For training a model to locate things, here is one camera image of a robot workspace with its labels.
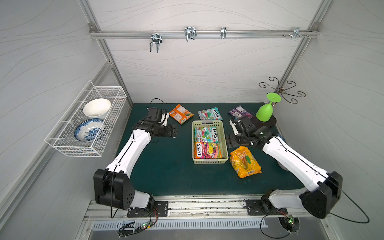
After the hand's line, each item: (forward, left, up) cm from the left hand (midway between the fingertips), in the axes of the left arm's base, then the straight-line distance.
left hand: (170, 131), depth 83 cm
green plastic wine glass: (+10, -54, +6) cm, 55 cm away
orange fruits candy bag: (+27, -2, -16) cm, 32 cm away
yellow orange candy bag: (-12, -43, -15) cm, 47 cm away
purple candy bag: (+31, -48, -17) cm, 60 cm away
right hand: (-4, -35, +1) cm, 35 cm away
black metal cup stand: (+21, -63, +13) cm, 67 cm away
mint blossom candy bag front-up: (+27, -26, -16) cm, 41 cm away
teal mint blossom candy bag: (+8, -21, -15) cm, 27 cm away
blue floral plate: (-11, +33, +15) cm, 38 cm away
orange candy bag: (-4, -21, -14) cm, 26 cm away
